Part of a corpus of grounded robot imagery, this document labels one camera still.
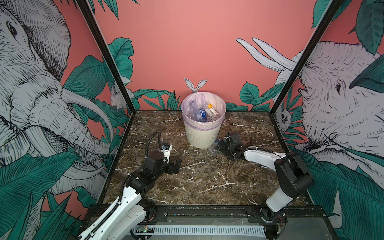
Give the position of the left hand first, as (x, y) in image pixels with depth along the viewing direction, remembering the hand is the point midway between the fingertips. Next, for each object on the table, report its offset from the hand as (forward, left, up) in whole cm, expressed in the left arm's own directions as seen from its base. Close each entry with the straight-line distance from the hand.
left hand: (174, 156), depth 78 cm
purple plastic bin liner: (+33, -25, +10) cm, 42 cm away
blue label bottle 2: (+28, -18, +1) cm, 34 cm away
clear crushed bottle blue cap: (+30, -11, +2) cm, 32 cm away
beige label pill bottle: (+30, -22, +6) cm, 38 cm away
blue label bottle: (+8, -24, -11) cm, 28 cm away
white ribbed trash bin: (+13, -18, -5) cm, 23 cm away
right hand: (+10, -26, -10) cm, 29 cm away
